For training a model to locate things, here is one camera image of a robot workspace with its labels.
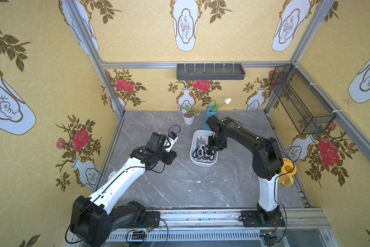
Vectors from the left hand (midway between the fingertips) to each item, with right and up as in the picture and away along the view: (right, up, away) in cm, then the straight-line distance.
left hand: (170, 152), depth 82 cm
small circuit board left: (-10, -34, -11) cm, 37 cm away
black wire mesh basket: (+67, +20, -9) cm, 71 cm away
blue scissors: (+13, -3, +14) cm, 20 cm away
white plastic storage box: (+20, +8, +21) cm, 31 cm away
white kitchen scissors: (+17, -2, +12) cm, 21 cm away
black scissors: (+23, 0, +10) cm, 25 cm away
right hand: (+22, 0, +10) cm, 24 cm away
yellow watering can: (+62, -8, -1) cm, 63 cm away
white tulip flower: (+32, +29, +8) cm, 44 cm away
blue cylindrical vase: (+22, +22, +13) cm, 34 cm away
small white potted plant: (+10, +22, +28) cm, 37 cm away
